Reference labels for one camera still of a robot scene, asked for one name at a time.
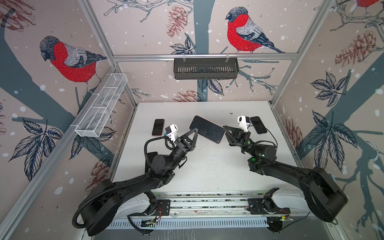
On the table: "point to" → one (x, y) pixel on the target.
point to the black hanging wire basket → (205, 68)
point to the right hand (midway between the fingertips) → (222, 135)
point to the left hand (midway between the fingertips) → (197, 133)
